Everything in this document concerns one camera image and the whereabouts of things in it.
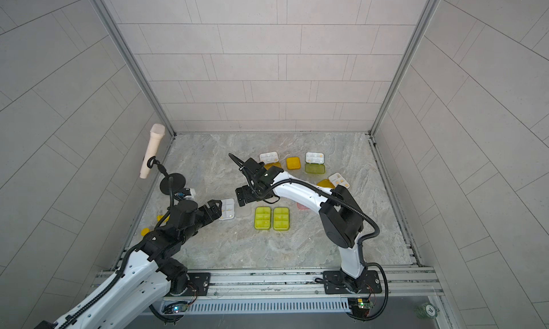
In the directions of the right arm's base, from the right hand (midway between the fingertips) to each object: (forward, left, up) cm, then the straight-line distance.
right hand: (248, 198), depth 84 cm
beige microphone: (+16, +30, +23) cm, 41 cm away
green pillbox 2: (-6, -13, -8) cm, 16 cm away
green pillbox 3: (+21, -30, -7) cm, 38 cm away
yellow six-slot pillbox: (+24, -9, -7) cm, 27 cm away
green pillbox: (-5, -5, -7) cm, 10 cm away
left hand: (-3, +10, +2) cm, 11 cm away
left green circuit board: (-34, +20, -5) cm, 39 cm away
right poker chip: (-38, -54, -4) cm, 67 cm away
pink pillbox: (-2, -22, -8) cm, 23 cm away
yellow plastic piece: (-15, +20, +20) cm, 32 cm away
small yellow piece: (-9, +39, -4) cm, 40 cm away
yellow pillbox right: (+10, -38, -7) cm, 40 cm away
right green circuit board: (-36, -37, -10) cm, 52 cm away
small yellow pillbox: (+21, -20, -6) cm, 30 cm away
